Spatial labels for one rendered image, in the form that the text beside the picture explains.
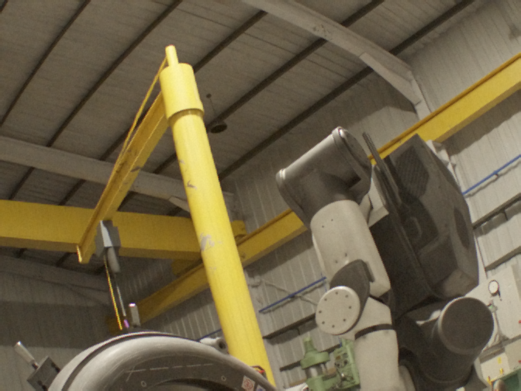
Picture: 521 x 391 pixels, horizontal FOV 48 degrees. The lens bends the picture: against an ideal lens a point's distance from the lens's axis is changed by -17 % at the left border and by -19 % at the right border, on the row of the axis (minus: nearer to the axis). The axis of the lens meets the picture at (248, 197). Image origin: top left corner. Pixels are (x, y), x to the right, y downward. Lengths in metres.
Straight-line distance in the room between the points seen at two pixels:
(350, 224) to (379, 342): 0.22
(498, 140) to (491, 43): 2.08
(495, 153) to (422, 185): 11.49
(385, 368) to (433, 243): 0.29
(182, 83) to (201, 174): 0.87
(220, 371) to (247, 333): 3.70
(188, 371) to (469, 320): 0.56
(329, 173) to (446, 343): 0.39
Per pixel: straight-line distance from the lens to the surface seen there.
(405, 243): 1.20
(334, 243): 1.09
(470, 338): 1.04
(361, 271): 1.04
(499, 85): 12.17
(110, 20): 11.75
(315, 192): 1.15
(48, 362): 1.23
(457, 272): 1.20
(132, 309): 1.42
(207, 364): 1.32
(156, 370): 1.23
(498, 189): 12.61
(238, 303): 5.09
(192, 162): 5.48
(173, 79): 5.87
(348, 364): 12.44
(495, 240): 12.53
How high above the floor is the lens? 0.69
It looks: 22 degrees up
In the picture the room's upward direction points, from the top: 16 degrees counter-clockwise
